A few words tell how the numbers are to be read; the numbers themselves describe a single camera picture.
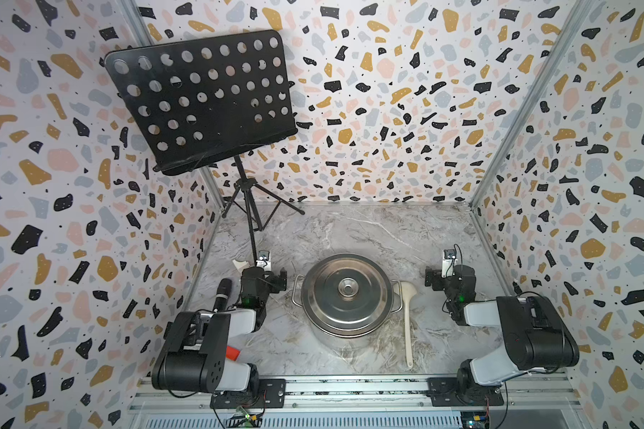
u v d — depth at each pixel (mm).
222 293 904
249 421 708
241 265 975
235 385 584
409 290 922
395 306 731
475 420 716
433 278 869
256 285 690
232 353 818
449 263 817
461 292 742
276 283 818
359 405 737
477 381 627
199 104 648
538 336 462
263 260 789
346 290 745
